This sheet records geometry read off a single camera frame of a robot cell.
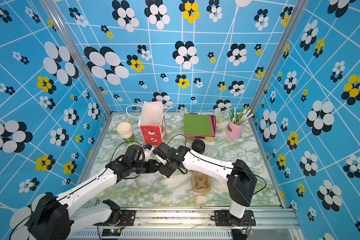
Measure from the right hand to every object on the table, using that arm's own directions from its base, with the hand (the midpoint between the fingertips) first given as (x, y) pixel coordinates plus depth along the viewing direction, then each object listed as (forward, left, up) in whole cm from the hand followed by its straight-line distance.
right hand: (168, 166), depth 81 cm
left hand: (0, +4, 0) cm, 4 cm away
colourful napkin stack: (+36, -20, -8) cm, 42 cm away
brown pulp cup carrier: (-7, -18, -6) cm, 20 cm away
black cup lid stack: (+17, -18, -5) cm, 25 cm away
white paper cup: (-9, -1, +6) cm, 10 cm away
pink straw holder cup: (+27, -42, -2) cm, 50 cm away
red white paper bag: (+36, +15, -5) cm, 39 cm away
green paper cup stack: (+23, +29, +4) cm, 37 cm away
